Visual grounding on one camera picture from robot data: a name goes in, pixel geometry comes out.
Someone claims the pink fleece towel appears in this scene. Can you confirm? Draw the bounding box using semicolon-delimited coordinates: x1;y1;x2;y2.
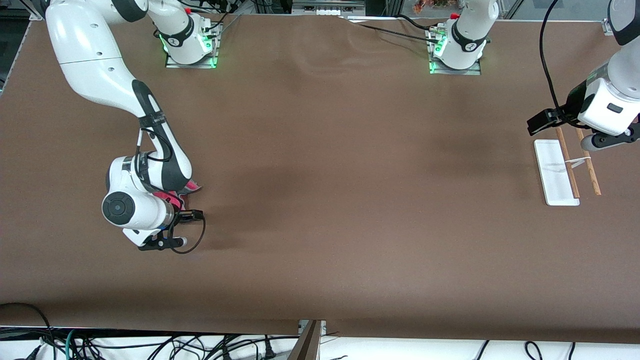
162;180;203;211

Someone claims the white rack with wooden bars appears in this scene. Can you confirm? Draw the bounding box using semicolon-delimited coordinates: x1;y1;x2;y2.
533;125;602;207

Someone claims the white power strip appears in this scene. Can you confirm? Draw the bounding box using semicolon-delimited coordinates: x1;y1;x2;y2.
291;0;367;17

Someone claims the black right arm wrist cable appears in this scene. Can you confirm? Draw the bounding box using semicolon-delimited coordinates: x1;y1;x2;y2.
170;212;207;255

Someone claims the black arm wrist cable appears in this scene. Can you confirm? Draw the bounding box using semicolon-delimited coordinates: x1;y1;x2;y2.
539;0;578;128
170;212;207;255

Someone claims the black left arm wrist cable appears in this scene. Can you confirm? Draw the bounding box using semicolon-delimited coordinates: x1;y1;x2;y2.
539;0;578;128

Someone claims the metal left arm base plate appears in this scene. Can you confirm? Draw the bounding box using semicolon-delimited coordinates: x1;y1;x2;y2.
428;25;482;76

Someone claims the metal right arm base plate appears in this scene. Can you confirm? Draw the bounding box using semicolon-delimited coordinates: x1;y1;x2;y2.
165;22;219;69

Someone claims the small metal bracket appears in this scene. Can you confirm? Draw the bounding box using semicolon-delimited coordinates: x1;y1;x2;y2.
298;320;327;336

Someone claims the brown wooden post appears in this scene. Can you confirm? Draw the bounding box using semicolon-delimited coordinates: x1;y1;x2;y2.
287;320;321;360

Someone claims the black cable lying on table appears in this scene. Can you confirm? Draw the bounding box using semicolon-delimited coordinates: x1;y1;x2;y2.
345;14;448;46

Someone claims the thick black cable arc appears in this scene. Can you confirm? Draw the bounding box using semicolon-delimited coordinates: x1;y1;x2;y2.
0;302;56;351

